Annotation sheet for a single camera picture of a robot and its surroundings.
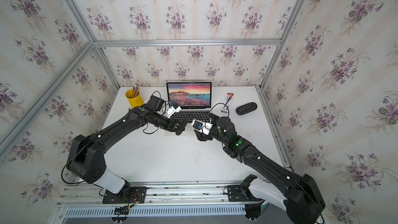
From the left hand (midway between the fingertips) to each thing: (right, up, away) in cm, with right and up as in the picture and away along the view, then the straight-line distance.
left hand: (181, 128), depth 79 cm
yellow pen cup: (-34, +14, +22) cm, 43 cm away
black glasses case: (+41, +9, +25) cm, 49 cm away
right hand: (+11, +5, -3) cm, 12 cm away
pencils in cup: (-32, +22, +19) cm, 43 cm away
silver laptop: (+6, +16, +23) cm, 28 cm away
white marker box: (+29, +13, +29) cm, 43 cm away
